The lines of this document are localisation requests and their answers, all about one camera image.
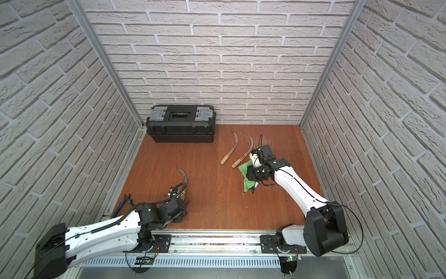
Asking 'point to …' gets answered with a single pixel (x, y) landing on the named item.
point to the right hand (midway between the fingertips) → (250, 175)
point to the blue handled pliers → (126, 199)
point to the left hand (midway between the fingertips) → (184, 209)
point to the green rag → (247, 183)
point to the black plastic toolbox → (181, 123)
